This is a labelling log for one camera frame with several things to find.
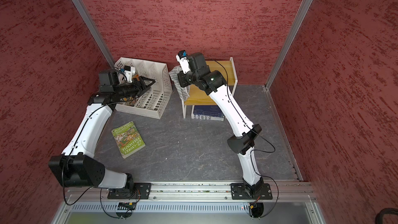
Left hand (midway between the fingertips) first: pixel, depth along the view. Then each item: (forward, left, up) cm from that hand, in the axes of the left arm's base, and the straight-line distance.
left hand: (152, 86), depth 74 cm
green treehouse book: (-14, +19, -31) cm, 39 cm away
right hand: (+3, -14, +3) cm, 15 cm away
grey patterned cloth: (-3, -15, -1) cm, 16 cm away
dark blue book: (+4, -30, -26) cm, 40 cm away
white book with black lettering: (+1, -35, -31) cm, 46 cm away
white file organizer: (+12, +10, -28) cm, 32 cm away
